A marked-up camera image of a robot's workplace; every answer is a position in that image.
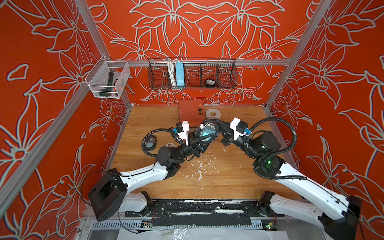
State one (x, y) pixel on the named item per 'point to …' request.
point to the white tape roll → (208, 113)
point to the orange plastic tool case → (192, 111)
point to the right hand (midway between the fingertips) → (213, 120)
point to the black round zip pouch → (150, 142)
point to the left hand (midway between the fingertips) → (212, 135)
